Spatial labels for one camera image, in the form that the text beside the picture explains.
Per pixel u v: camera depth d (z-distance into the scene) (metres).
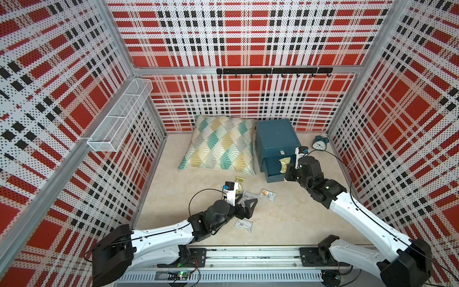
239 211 0.66
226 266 0.72
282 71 0.89
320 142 1.08
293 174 0.70
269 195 0.91
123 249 0.47
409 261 0.37
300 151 0.69
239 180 0.96
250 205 0.68
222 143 0.94
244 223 0.82
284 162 0.80
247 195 0.91
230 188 0.66
